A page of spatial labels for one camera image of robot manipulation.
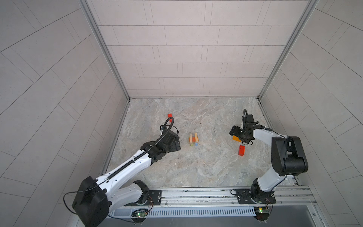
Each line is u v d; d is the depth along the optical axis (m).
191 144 0.89
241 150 0.86
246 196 0.71
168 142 0.60
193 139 0.86
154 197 0.71
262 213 0.68
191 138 0.87
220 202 0.71
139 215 0.65
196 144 0.89
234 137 0.91
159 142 0.59
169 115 1.04
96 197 0.37
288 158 0.46
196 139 0.86
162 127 0.71
